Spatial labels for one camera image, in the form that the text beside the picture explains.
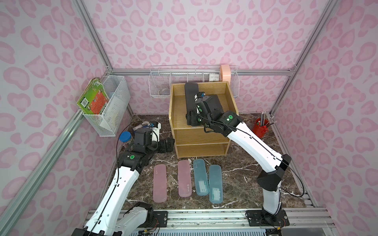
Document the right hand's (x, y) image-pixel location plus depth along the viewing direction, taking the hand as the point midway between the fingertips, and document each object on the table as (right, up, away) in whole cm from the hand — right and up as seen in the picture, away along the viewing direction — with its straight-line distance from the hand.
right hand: (189, 116), depth 72 cm
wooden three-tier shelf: (+1, -14, +12) cm, 18 cm away
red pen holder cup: (+48, -8, +30) cm, 57 cm away
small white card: (+14, +25, +20) cm, 35 cm away
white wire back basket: (-19, +26, +24) cm, 40 cm away
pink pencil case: (-17, -42, +10) cm, 46 cm away
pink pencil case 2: (-3, -38, +12) cm, 40 cm away
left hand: (-12, -11, +2) cm, 16 cm away
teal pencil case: (+6, -35, +14) cm, 38 cm away
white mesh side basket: (-46, -4, +10) cm, 47 cm away
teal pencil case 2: (+14, -40, +12) cm, 44 cm away
